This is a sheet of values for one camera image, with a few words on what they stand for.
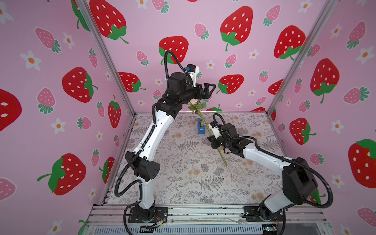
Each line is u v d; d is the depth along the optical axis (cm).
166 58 50
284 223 69
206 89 60
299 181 44
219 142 75
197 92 62
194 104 85
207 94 61
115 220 72
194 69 60
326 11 70
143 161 46
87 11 69
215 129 77
